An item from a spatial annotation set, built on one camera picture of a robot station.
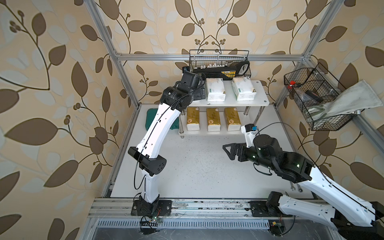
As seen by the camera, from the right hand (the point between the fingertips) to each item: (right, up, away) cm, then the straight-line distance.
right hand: (229, 146), depth 66 cm
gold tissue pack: (-17, +12, +29) cm, 36 cm away
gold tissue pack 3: (+8, +12, +28) cm, 32 cm away
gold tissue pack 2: (-4, +12, +28) cm, 31 cm away
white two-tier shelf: (+22, +18, +37) cm, 47 cm away
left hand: (-15, +26, +5) cm, 31 cm away
